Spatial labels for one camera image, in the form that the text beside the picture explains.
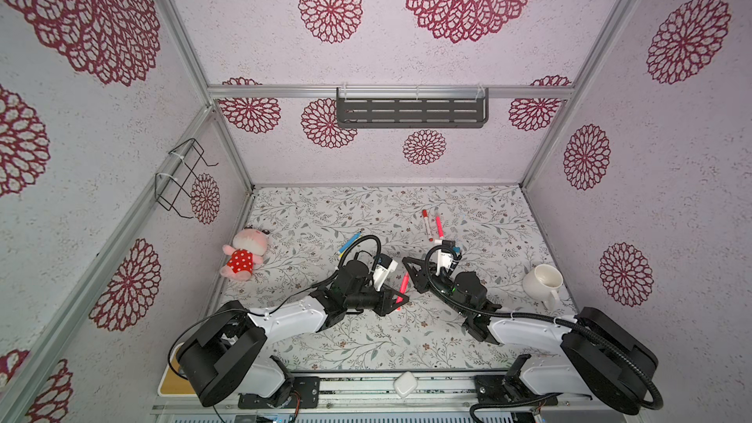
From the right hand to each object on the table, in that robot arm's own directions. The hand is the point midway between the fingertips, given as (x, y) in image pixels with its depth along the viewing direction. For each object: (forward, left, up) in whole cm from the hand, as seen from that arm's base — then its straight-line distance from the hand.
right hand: (403, 262), depth 78 cm
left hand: (-7, 0, -8) cm, 11 cm away
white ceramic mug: (0, -40, -11) cm, 42 cm away
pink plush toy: (+11, +49, -10) cm, 51 cm away
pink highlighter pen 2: (-6, 0, -5) cm, 7 cm away
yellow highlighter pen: (-6, +14, +13) cm, 20 cm away
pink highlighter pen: (+24, -15, -18) cm, 34 cm away
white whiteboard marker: (+23, -11, -18) cm, 31 cm away
